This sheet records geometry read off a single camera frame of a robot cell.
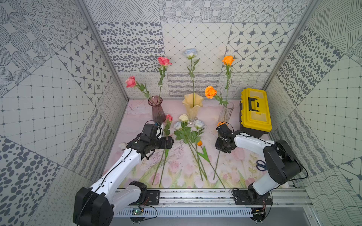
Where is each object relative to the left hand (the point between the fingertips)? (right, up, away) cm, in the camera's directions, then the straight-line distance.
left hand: (166, 138), depth 81 cm
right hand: (+34, -9, +11) cm, 36 cm away
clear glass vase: (+39, +16, +15) cm, 45 cm away
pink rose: (-3, +3, +18) cm, 18 cm away
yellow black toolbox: (+56, +13, +8) cm, 58 cm away
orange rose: (+25, +26, -4) cm, 36 cm away
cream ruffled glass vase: (+16, +15, +12) cm, 25 cm away
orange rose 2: (+30, +9, -4) cm, 32 cm away
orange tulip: (+23, -13, +7) cm, 28 cm away
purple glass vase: (-8, +13, +17) cm, 23 cm away
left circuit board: (-14, -36, -9) cm, 40 cm away
